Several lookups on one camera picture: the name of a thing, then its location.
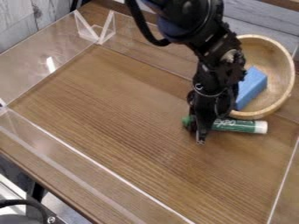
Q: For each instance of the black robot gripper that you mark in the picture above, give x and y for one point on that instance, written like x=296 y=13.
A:
x=220 y=69

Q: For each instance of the green Expo marker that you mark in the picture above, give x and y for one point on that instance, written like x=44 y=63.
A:
x=255 y=127

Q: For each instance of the brown wooden bowl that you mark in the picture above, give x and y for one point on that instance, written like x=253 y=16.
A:
x=267 y=55

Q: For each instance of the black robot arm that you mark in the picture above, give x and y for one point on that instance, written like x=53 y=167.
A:
x=176 y=14

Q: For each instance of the blue foam block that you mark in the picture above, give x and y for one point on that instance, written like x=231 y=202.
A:
x=249 y=87

